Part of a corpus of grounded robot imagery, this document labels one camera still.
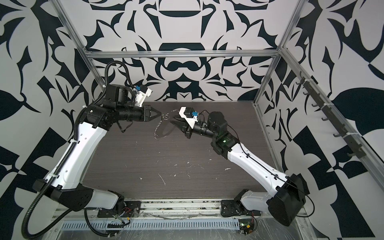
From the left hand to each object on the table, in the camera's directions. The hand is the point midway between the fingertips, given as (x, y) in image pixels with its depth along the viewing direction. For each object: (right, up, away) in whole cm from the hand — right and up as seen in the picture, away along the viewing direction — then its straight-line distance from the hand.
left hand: (160, 110), depth 65 cm
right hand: (+6, -3, -3) cm, 7 cm away
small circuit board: (+39, -54, +6) cm, 67 cm away
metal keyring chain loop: (+1, -3, +4) cm, 5 cm away
